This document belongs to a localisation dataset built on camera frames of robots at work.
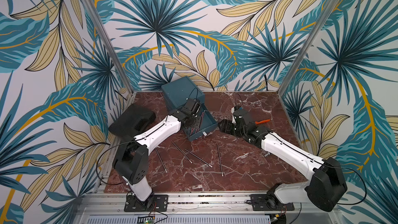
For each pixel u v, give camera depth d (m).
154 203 0.72
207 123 0.98
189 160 0.86
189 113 0.66
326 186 0.41
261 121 1.03
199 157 0.88
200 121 0.78
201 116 0.95
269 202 0.66
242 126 0.62
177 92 0.91
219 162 0.86
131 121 0.96
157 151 0.90
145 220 0.72
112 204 0.75
